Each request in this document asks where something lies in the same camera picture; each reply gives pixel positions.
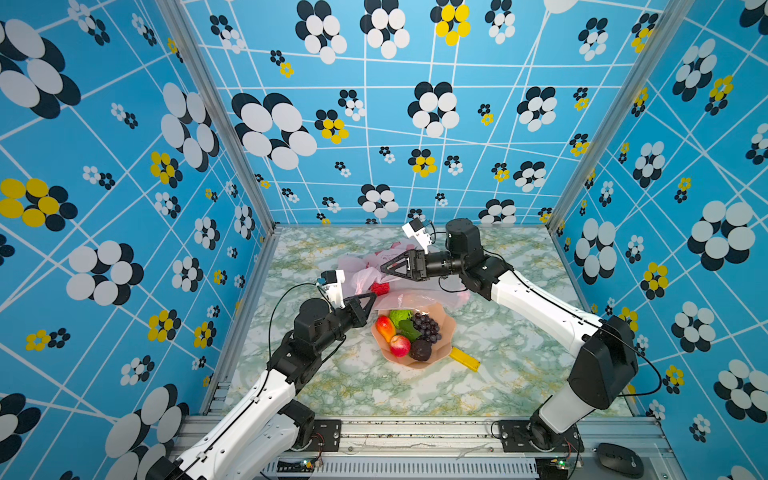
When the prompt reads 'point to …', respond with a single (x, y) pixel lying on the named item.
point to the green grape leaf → (407, 328)
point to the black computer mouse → (620, 460)
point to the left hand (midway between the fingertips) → (379, 295)
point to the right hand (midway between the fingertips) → (389, 272)
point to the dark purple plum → (421, 350)
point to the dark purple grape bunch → (428, 327)
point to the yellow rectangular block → (465, 359)
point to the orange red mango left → (386, 327)
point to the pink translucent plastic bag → (361, 272)
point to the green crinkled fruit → (398, 315)
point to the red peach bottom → (400, 345)
